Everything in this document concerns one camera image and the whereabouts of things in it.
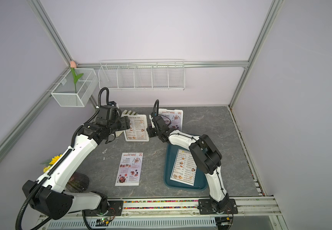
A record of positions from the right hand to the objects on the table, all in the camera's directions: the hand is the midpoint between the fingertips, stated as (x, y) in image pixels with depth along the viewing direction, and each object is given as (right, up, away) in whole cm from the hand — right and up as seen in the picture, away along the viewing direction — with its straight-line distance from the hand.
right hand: (148, 127), depth 94 cm
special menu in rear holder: (+17, +6, 0) cm, 18 cm away
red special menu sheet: (-10, -25, -7) cm, 28 cm away
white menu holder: (-1, +1, -1) cm, 1 cm away
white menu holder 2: (+9, +11, -13) cm, 19 cm away
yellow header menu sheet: (-6, -2, 0) cm, 7 cm away
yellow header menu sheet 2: (+24, -25, -7) cm, 35 cm away
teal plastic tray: (+32, -30, -12) cm, 46 cm away
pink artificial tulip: (-45, +32, -3) cm, 56 cm away
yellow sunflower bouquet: (-40, -15, -29) cm, 51 cm away
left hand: (-10, +4, -17) cm, 20 cm away
